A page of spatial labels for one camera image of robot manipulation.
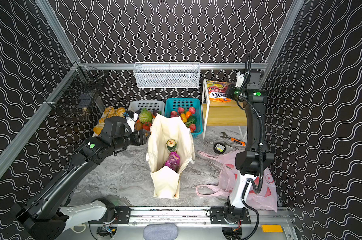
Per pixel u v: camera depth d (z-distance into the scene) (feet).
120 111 3.77
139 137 1.98
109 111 3.73
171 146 2.93
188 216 2.50
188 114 3.65
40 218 1.24
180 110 3.76
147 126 3.40
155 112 3.83
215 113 2.73
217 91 2.67
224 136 3.44
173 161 2.68
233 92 2.26
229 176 2.70
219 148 3.21
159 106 3.75
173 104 3.86
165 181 2.06
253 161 1.65
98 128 3.38
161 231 2.22
